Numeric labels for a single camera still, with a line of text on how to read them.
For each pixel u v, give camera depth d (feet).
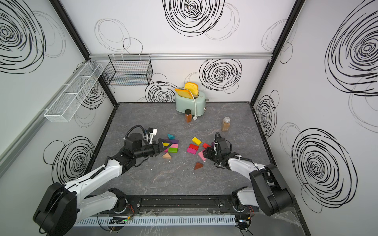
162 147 2.28
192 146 3.13
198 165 2.83
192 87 3.35
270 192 1.41
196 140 3.22
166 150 2.32
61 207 1.30
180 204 2.48
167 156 2.92
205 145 3.16
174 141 3.25
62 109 2.32
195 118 3.53
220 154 2.31
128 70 3.17
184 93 3.43
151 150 2.32
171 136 3.21
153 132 2.47
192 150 3.07
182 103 3.43
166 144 2.37
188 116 3.36
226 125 3.17
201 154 2.97
